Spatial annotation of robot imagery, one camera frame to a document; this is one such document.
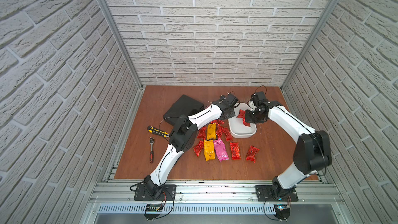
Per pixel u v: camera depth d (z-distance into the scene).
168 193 0.75
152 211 0.71
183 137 0.60
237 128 0.95
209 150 0.85
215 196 0.74
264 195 0.73
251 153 0.84
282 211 0.71
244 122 0.88
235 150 0.85
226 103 0.77
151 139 0.90
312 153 0.45
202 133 0.90
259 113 0.67
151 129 0.95
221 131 0.92
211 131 0.91
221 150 0.85
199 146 0.88
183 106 1.00
